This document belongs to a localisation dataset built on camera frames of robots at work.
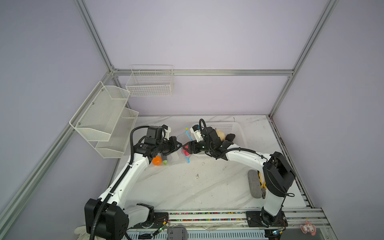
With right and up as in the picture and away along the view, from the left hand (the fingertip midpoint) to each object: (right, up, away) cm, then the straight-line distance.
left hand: (181, 145), depth 77 cm
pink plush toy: (+61, -38, -7) cm, 72 cm away
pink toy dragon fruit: (+2, -4, +3) cm, 6 cm away
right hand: (+1, -1, +6) cm, 6 cm away
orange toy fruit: (-17, -11, +15) cm, 25 cm away
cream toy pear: (+25, +5, +25) cm, 35 cm away
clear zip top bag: (-5, -9, +14) cm, 17 cm away
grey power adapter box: (-1, -41, -7) cm, 41 cm away
